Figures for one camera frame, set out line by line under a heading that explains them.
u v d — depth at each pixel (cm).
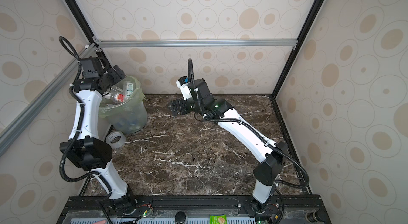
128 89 85
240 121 47
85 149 46
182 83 60
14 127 53
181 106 61
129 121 92
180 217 63
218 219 69
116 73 72
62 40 58
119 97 87
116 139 90
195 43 90
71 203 75
